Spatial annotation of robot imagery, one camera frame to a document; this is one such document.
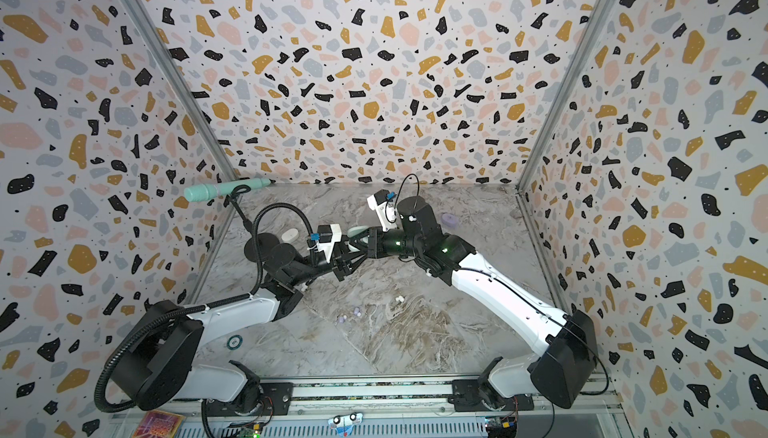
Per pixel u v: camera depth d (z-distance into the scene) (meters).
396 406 0.73
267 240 1.04
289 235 1.03
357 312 0.88
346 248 0.70
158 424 0.69
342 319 0.86
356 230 0.69
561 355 0.39
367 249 0.63
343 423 0.69
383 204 0.63
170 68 0.86
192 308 0.47
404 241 0.60
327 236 0.63
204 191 0.74
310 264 0.65
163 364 0.41
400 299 0.90
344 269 0.68
